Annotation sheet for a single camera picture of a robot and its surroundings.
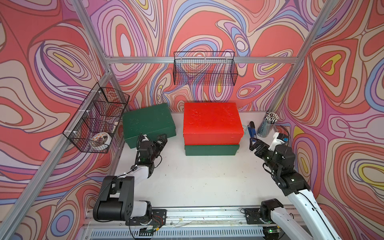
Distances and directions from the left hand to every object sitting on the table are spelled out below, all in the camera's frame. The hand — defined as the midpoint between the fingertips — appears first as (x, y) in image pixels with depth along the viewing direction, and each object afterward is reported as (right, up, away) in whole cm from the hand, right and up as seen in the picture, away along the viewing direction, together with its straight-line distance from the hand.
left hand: (166, 139), depth 88 cm
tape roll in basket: (-27, +1, -19) cm, 33 cm away
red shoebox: (+27, +9, -6) cm, 29 cm away
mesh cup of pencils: (+65, +12, +5) cm, 66 cm away
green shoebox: (-11, +11, +12) cm, 19 cm away
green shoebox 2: (+28, -7, +5) cm, 30 cm away
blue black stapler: (+58, +4, +16) cm, 61 cm away
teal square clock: (+55, +6, +20) cm, 58 cm away
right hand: (+48, -2, -14) cm, 50 cm away
